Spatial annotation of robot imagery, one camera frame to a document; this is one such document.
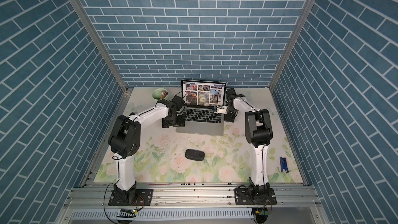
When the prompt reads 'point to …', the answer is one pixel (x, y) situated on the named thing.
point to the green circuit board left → (128, 213)
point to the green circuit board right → (261, 213)
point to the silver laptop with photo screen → (200, 99)
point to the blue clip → (283, 165)
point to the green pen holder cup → (159, 94)
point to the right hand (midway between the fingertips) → (231, 113)
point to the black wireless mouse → (195, 154)
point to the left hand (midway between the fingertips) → (180, 126)
